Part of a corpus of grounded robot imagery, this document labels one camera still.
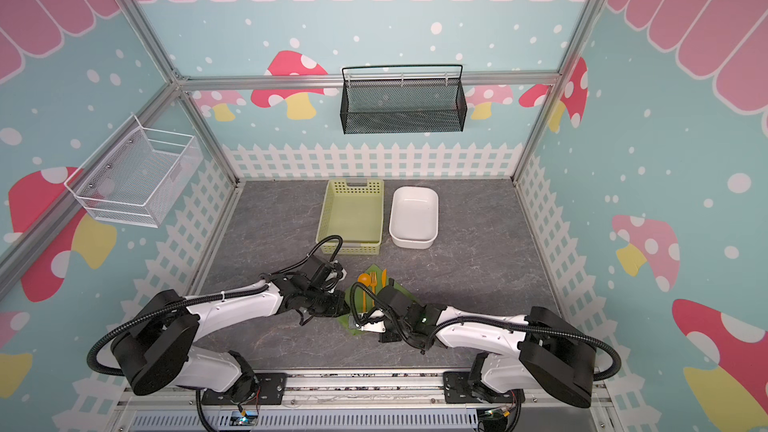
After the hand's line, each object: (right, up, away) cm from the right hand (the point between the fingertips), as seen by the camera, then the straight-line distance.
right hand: (372, 314), depth 82 cm
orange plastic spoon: (-3, +7, +10) cm, 12 cm away
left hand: (-7, -2, +2) cm, 8 cm away
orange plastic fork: (0, +6, +10) cm, 12 cm away
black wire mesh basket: (+7, +64, +13) cm, 66 cm away
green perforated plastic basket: (-10, +29, +29) cm, 42 cm away
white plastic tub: (+13, +26, +27) cm, 40 cm away
